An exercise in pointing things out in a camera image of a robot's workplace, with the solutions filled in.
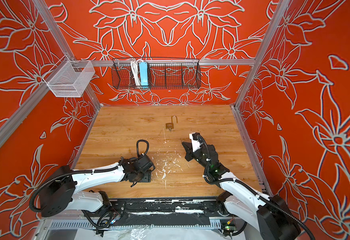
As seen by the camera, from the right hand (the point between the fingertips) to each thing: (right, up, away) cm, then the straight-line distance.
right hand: (181, 143), depth 78 cm
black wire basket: (-11, +43, +20) cm, 49 cm away
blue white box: (-22, +40, +12) cm, 48 cm away
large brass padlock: (-6, +8, +29) cm, 30 cm away
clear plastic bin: (-70, +39, +14) cm, 81 cm away
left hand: (-19, -20, +5) cm, 28 cm away
